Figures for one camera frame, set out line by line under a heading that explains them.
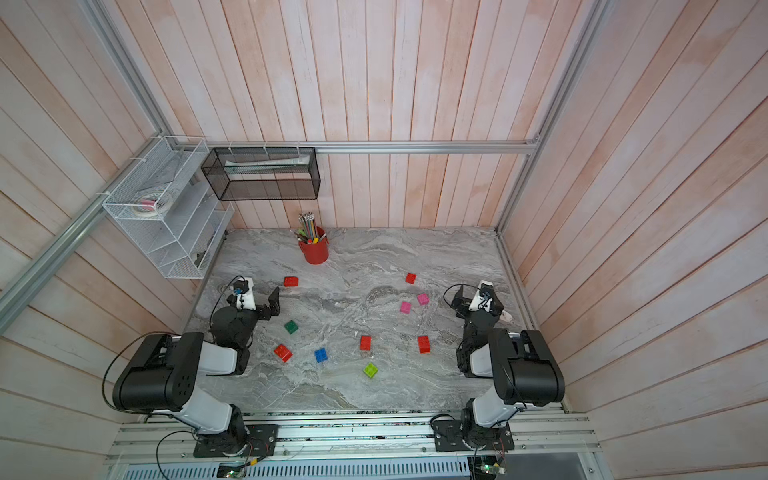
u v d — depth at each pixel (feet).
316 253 3.47
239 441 2.21
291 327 3.05
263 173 3.41
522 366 1.53
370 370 2.74
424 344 2.90
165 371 1.53
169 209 2.44
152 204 2.25
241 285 2.48
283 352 2.84
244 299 2.52
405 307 3.21
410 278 3.41
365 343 2.92
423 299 3.22
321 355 2.83
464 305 2.65
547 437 2.45
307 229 3.39
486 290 2.46
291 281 3.43
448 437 2.40
